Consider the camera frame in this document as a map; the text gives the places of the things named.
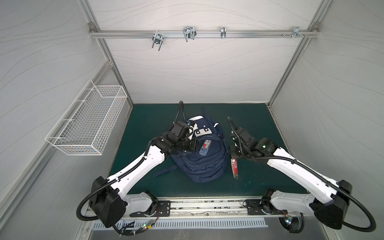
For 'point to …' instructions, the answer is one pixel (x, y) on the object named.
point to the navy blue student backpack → (208, 163)
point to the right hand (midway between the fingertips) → (234, 146)
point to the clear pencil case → (205, 147)
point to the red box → (234, 166)
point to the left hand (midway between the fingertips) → (201, 141)
